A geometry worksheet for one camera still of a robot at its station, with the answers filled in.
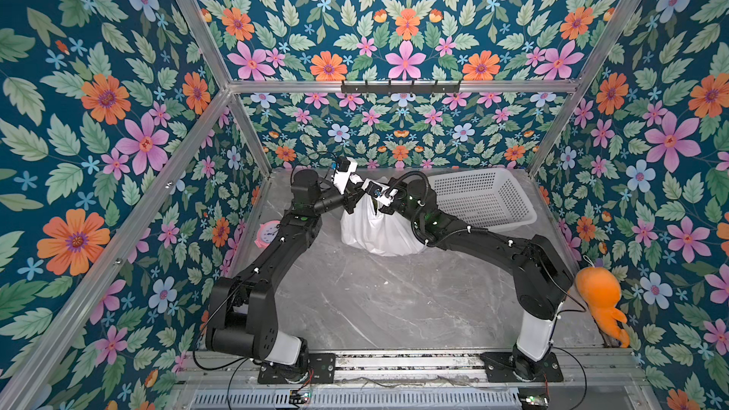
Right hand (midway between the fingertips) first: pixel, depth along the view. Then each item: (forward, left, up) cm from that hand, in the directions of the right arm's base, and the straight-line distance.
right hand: (388, 169), depth 82 cm
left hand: (-8, +4, +2) cm, 9 cm away
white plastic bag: (-14, +5, -12) cm, 19 cm away
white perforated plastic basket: (+13, -38, -29) cm, 50 cm away
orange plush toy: (-25, -63, -24) cm, 72 cm away
